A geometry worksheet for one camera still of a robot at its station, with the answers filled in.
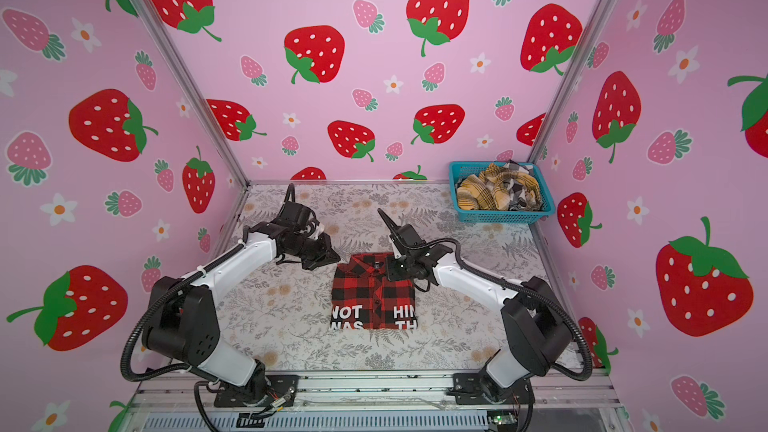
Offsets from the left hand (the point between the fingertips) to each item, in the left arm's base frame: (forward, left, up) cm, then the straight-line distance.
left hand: (342, 256), depth 86 cm
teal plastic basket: (+42, -40, -4) cm, 59 cm away
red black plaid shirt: (-9, -6, -9) cm, 14 cm away
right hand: (-3, -12, -2) cm, 13 cm away
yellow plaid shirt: (+31, -56, -2) cm, 65 cm away
